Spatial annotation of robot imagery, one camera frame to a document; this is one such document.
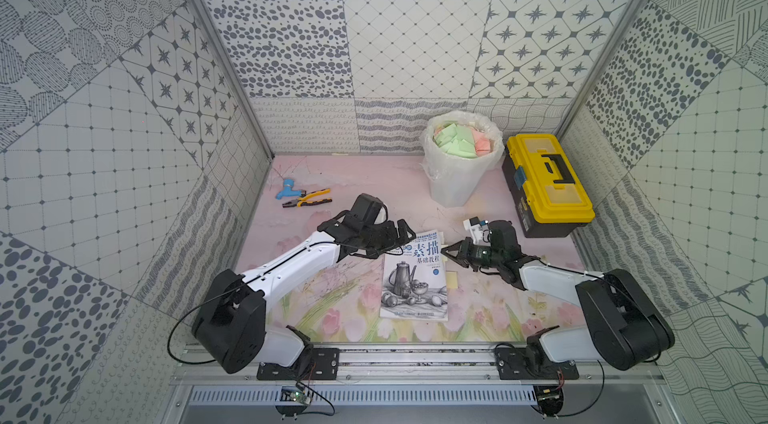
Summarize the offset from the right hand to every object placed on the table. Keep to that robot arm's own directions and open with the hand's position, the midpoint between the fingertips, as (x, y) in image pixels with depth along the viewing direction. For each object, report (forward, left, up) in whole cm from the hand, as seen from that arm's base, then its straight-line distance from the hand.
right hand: (442, 254), depth 86 cm
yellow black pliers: (+22, +47, -4) cm, 52 cm away
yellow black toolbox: (+16, -33, +9) cm, 38 cm away
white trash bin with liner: (+25, -6, +19) cm, 32 cm away
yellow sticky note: (-5, -3, -6) cm, 8 cm away
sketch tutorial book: (-7, +8, -5) cm, 12 cm away
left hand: (+2, +11, +9) cm, 14 cm away
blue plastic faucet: (+27, +54, -3) cm, 60 cm away
